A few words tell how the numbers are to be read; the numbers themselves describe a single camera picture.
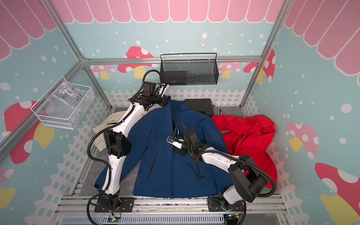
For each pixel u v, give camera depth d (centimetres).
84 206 76
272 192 42
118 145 59
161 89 81
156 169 85
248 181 44
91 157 53
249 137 84
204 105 116
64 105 71
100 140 94
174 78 94
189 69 95
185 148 74
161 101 85
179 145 75
